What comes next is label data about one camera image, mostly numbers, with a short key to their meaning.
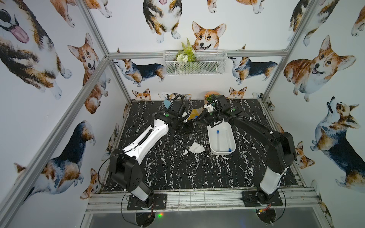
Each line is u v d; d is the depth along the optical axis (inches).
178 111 25.3
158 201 29.0
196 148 36.4
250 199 28.9
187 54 32.4
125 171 16.7
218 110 26.2
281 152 18.3
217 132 39.6
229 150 36.0
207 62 36.4
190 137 30.0
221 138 38.5
